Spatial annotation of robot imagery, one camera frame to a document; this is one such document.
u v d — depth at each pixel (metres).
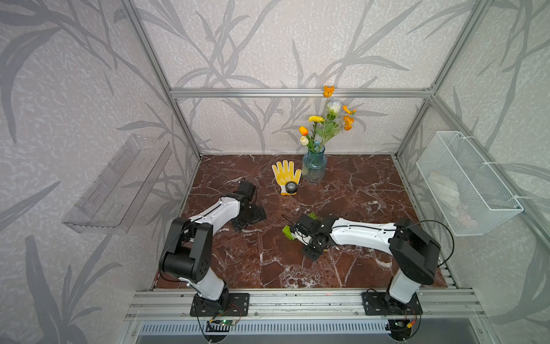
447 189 0.77
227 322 0.70
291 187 1.05
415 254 0.45
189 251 0.45
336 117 0.97
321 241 0.62
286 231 0.87
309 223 0.69
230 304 0.72
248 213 0.76
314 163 1.04
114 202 0.67
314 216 0.96
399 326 0.75
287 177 1.10
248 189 0.75
